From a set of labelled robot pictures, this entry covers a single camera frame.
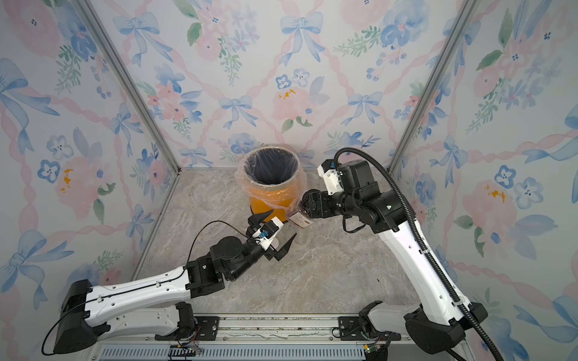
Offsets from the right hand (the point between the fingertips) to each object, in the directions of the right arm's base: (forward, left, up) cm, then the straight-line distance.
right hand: (307, 189), depth 67 cm
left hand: (-9, +7, -4) cm, 12 cm away
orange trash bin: (+27, +15, -21) cm, 37 cm away
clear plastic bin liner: (+14, +1, -14) cm, 20 cm away
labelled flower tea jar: (-8, +2, -3) cm, 9 cm away
